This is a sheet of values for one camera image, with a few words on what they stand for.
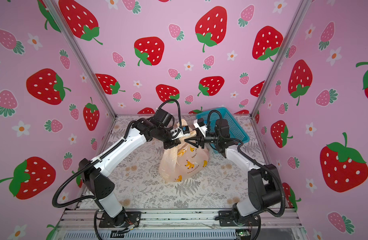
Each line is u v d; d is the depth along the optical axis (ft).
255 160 1.59
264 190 1.43
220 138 2.18
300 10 2.29
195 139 2.32
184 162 2.68
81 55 2.80
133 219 2.42
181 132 2.14
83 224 2.37
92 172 1.41
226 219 2.40
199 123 2.19
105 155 1.51
